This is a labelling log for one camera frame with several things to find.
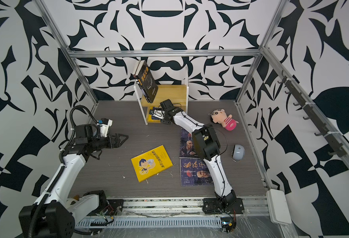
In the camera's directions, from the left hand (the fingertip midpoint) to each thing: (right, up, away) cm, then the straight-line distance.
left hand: (122, 135), depth 79 cm
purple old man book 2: (+39, -21, +6) cm, 45 cm away
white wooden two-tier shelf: (+30, +24, +18) cm, 42 cm away
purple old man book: (+35, -10, +14) cm, 40 cm away
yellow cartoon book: (+14, -17, +8) cm, 24 cm away
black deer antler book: (+11, +29, +6) cm, 32 cm away
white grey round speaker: (+64, -11, +6) cm, 65 cm away
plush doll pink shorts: (+57, +10, +23) cm, 62 cm away
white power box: (+76, -33, -9) cm, 83 cm away
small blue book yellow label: (+15, +9, +12) cm, 21 cm away
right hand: (+22, +13, +22) cm, 34 cm away
